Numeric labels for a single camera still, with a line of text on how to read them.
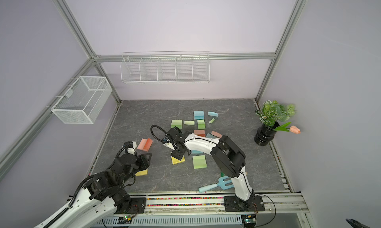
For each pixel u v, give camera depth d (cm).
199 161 87
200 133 101
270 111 79
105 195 50
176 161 85
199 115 112
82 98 84
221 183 81
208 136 100
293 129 71
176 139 71
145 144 91
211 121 108
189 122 106
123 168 54
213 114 112
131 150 66
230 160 50
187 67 103
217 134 100
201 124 104
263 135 89
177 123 106
